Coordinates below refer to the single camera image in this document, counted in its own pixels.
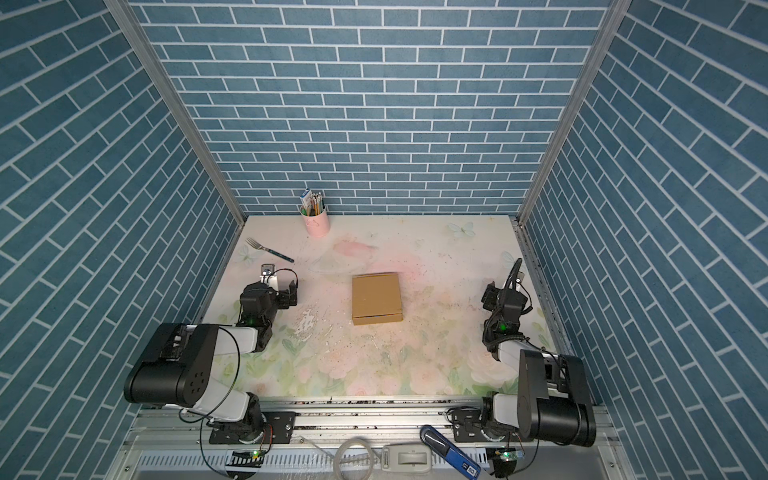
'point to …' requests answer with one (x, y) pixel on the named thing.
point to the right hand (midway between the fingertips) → (504, 283)
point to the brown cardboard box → (376, 298)
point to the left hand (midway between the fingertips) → (278, 280)
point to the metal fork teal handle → (260, 247)
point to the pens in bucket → (312, 204)
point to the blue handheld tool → (460, 464)
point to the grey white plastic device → (406, 458)
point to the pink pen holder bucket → (317, 225)
